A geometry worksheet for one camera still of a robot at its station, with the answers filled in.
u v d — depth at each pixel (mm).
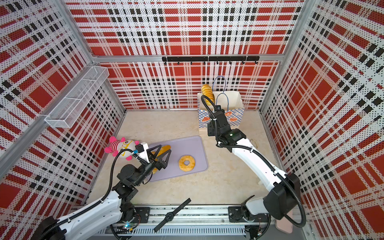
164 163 661
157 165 651
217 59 897
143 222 717
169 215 734
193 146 1009
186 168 880
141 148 637
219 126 567
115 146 930
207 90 902
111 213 593
